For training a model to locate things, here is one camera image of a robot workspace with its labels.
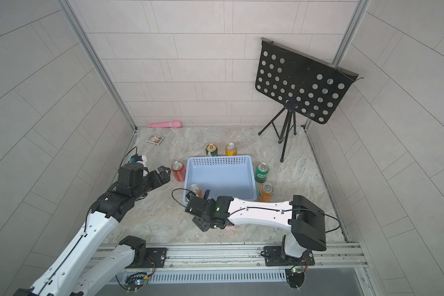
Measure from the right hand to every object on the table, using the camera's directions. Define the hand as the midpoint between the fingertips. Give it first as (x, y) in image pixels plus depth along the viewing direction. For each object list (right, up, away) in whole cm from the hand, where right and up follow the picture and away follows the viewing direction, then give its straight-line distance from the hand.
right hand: (204, 218), depth 75 cm
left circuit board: (-24, -20, -7) cm, 33 cm away
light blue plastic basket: (+8, +14, +20) cm, 25 cm away
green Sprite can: (+26, +17, +11) cm, 33 cm away
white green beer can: (+1, +27, +18) cm, 33 cm away
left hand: (-15, +19, +1) cm, 25 cm away
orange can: (-4, +11, +4) cm, 12 cm away
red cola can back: (-14, +19, +13) cm, 27 cm away
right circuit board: (+36, -20, -6) cm, 42 cm away
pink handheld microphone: (-26, +43, +40) cm, 64 cm away
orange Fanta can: (+27, +10, +3) cm, 29 cm away
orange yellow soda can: (+11, +27, +18) cm, 35 cm away
